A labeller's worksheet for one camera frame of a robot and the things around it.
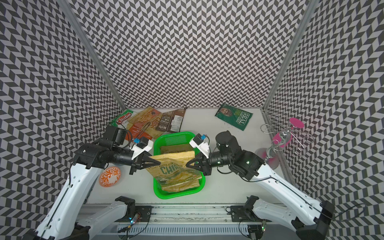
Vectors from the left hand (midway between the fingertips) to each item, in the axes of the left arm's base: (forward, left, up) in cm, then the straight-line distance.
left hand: (157, 164), depth 59 cm
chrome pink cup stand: (+15, -58, -3) cm, 60 cm away
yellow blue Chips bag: (+21, -2, -26) cm, 33 cm away
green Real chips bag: (+48, -46, -28) cm, 72 cm away
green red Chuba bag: (+46, +42, -28) cm, 68 cm away
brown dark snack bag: (+44, +4, -27) cm, 52 cm away
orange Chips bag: (+46, +22, -27) cm, 57 cm away
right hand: (-1, -13, -2) cm, 13 cm away
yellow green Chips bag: (-1, -6, -7) cm, 9 cm away
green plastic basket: (-6, -4, -21) cm, 22 cm away
